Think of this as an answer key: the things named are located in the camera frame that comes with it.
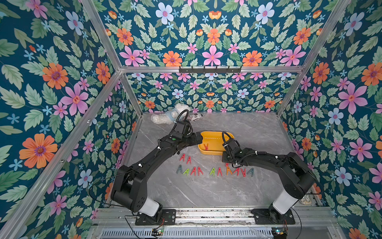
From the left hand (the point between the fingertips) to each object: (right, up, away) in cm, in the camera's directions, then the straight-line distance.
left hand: (199, 137), depth 85 cm
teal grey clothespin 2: (+32, -20, +4) cm, 38 cm away
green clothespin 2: (+8, -20, +3) cm, 22 cm away
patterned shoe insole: (+56, -32, -9) cm, 65 cm away
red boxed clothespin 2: (-6, -15, +8) cm, 18 cm away
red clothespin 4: (+12, -20, +3) cm, 24 cm away
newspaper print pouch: (-4, +14, +29) cm, 32 cm away
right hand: (+16, -13, +8) cm, 22 cm away
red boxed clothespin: (-11, -14, +10) cm, 20 cm away
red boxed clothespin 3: (+27, -21, +3) cm, 35 cm away
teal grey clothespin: (-12, -20, +5) cm, 24 cm away
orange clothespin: (+18, -19, +3) cm, 26 cm away
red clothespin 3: (0, -20, +4) cm, 20 cm away
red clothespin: (+5, -8, +13) cm, 16 cm away
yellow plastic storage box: (+10, -4, +18) cm, 21 cm away
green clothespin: (-8, -21, +3) cm, 22 cm away
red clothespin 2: (-3, -20, +4) cm, 21 cm away
